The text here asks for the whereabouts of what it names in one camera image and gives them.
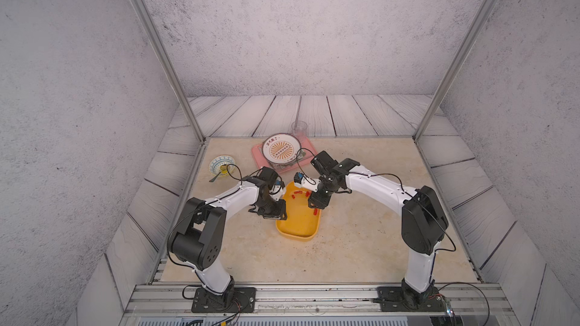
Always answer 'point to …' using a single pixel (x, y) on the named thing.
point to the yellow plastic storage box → (303, 219)
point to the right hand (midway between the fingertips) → (314, 198)
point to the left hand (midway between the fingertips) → (286, 217)
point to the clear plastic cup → (299, 129)
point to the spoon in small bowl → (214, 177)
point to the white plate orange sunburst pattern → (282, 148)
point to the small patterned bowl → (223, 164)
